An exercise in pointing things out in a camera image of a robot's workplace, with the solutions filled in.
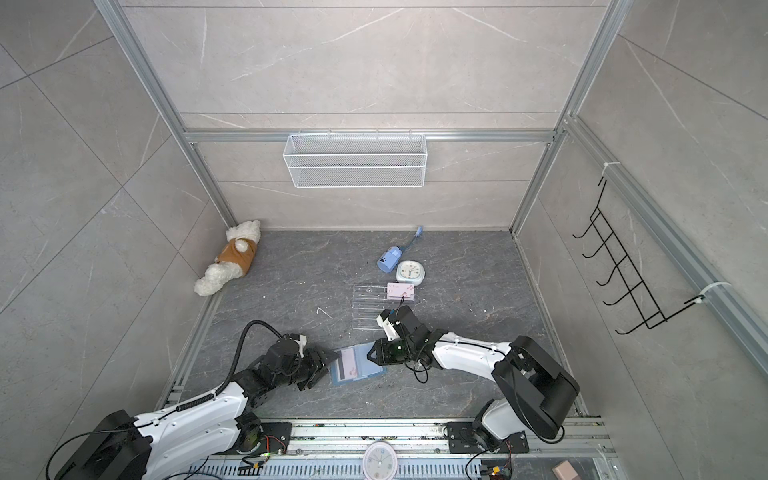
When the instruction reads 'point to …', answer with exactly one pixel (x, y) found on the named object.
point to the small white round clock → (410, 271)
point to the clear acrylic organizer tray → (369, 302)
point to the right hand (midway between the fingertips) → (372, 354)
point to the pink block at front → (564, 471)
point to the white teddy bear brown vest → (236, 258)
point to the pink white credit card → (398, 290)
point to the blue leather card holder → (364, 367)
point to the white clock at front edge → (380, 460)
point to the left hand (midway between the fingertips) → (337, 355)
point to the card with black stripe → (346, 367)
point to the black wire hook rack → (649, 313)
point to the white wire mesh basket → (355, 161)
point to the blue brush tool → (389, 259)
